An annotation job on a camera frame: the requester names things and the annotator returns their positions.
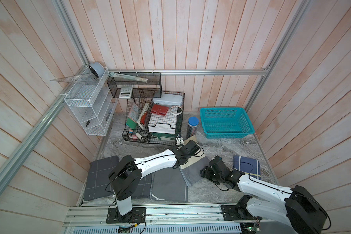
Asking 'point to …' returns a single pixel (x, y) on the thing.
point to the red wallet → (159, 109)
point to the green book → (131, 123)
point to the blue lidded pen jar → (193, 122)
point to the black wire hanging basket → (141, 89)
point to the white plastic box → (171, 99)
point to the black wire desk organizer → (154, 117)
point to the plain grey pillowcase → (169, 184)
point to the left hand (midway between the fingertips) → (182, 151)
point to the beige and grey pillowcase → (194, 170)
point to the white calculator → (126, 91)
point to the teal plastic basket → (225, 123)
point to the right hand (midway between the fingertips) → (202, 172)
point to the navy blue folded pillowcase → (251, 167)
